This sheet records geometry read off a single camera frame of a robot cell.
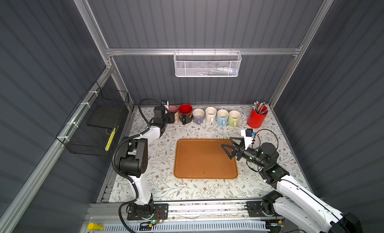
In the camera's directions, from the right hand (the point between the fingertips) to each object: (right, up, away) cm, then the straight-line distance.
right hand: (228, 143), depth 72 cm
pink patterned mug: (-31, +19, +33) cm, 50 cm away
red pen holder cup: (+28, +14, +33) cm, 45 cm away
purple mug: (-14, +16, +37) cm, 43 cm away
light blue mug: (+4, +15, +34) cm, 37 cm away
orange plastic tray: (-11, -13, +21) cm, 27 cm away
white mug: (-5, +17, +35) cm, 39 cm away
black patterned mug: (-23, +18, +33) cm, 44 cm away
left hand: (-33, +17, +26) cm, 45 cm away
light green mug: (+10, +13, +30) cm, 34 cm away
